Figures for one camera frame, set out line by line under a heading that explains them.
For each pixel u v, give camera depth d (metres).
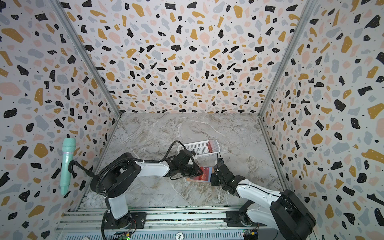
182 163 0.74
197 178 0.88
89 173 0.75
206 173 0.90
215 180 0.78
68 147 0.63
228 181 0.67
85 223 0.74
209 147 0.99
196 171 0.79
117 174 0.50
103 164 0.94
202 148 1.02
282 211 0.42
